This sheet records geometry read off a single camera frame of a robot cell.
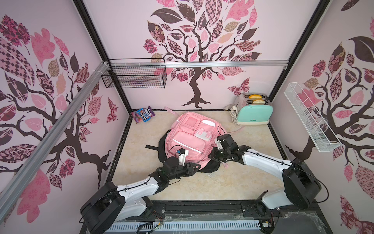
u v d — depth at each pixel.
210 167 0.85
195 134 0.96
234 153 0.64
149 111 1.18
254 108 1.00
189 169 0.70
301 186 0.43
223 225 0.70
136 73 0.95
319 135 0.73
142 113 1.14
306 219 0.72
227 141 0.67
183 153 0.75
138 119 1.13
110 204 0.42
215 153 0.76
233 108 1.08
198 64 0.92
